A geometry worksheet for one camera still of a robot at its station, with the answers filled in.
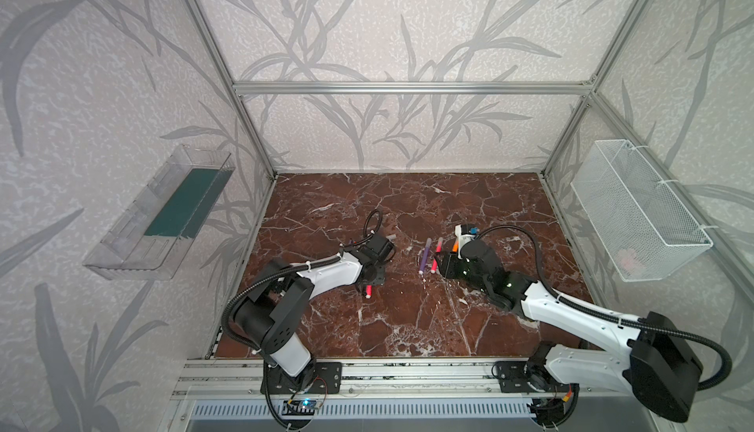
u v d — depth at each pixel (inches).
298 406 28.2
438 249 38.8
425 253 37.9
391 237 40.0
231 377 29.8
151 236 25.0
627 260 28.8
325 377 29.0
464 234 28.6
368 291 34.9
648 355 15.9
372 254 28.4
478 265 24.4
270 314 17.7
